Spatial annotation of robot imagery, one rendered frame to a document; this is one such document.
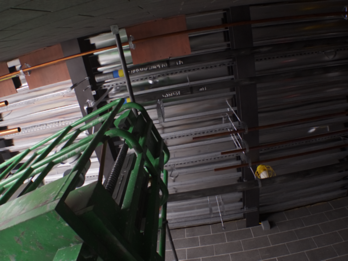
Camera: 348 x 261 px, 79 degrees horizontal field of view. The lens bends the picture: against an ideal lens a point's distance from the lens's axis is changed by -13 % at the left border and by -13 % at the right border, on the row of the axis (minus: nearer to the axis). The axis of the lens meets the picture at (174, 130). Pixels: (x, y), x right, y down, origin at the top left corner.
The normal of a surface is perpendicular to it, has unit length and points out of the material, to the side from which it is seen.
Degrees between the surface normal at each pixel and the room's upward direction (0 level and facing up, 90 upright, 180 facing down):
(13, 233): 180
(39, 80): 180
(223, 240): 90
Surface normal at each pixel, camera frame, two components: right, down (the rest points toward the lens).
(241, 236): -0.18, -0.90
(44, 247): 0.00, 0.41
